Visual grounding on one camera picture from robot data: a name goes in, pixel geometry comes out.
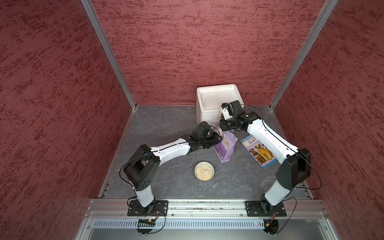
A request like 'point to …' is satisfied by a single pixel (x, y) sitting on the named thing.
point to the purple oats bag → (225, 148)
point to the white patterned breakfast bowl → (204, 171)
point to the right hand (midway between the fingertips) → (221, 127)
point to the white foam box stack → (209, 100)
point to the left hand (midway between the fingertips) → (220, 142)
